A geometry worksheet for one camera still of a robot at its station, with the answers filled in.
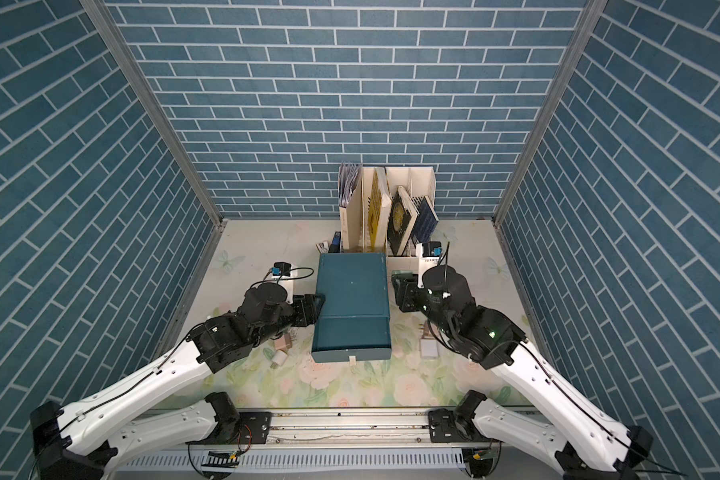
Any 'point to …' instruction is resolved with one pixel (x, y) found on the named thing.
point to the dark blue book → (426, 222)
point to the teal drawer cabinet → (352, 310)
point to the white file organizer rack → (417, 181)
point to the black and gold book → (402, 214)
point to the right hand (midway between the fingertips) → (403, 278)
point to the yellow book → (379, 207)
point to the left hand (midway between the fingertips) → (325, 301)
